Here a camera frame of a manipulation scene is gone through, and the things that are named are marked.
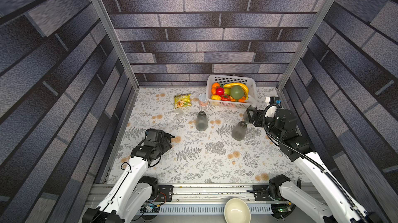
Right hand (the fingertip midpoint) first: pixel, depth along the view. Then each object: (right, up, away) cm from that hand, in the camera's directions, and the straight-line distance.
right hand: (251, 109), depth 73 cm
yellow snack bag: (-38, +4, +34) cm, 51 cm away
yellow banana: (+6, +15, +36) cm, 39 cm away
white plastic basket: (+12, +18, +39) cm, 45 cm away
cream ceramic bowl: (-9, -46, -4) cm, 47 cm away
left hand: (-43, -20, +10) cm, 49 cm away
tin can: (-23, +5, +31) cm, 39 cm away
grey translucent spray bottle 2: (-24, -11, +22) cm, 35 cm away
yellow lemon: (-14, +6, +33) cm, 36 cm away
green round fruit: (-1, +10, +28) cm, 30 cm away
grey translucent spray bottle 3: (-2, -14, +16) cm, 21 cm away
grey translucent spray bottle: (-2, -1, -6) cm, 7 cm away
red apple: (-11, +11, +33) cm, 37 cm away
